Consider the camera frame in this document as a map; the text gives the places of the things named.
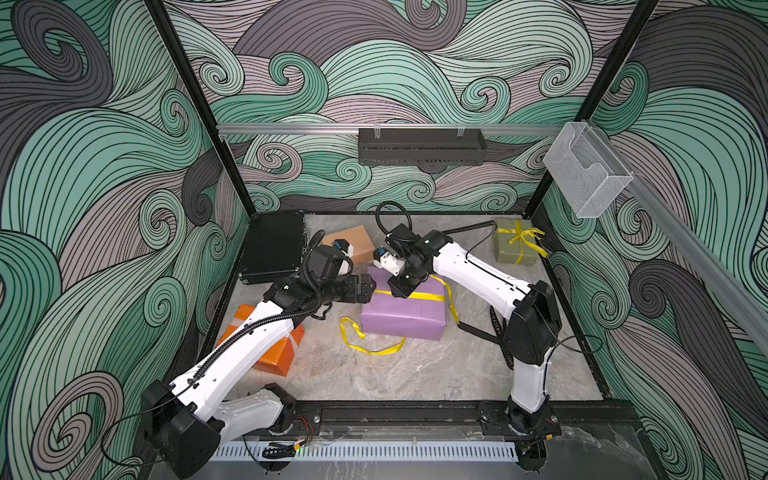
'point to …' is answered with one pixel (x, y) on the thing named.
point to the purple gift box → (407, 317)
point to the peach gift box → (359, 240)
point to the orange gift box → (279, 361)
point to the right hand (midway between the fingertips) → (394, 291)
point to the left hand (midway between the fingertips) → (360, 280)
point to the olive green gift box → (515, 242)
